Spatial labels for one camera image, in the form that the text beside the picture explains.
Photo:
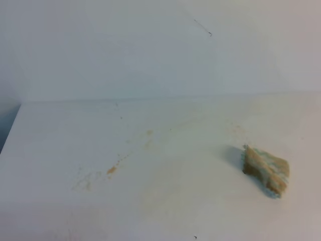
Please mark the stained blue-white rag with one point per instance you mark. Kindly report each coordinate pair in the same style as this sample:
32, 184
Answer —
272, 172

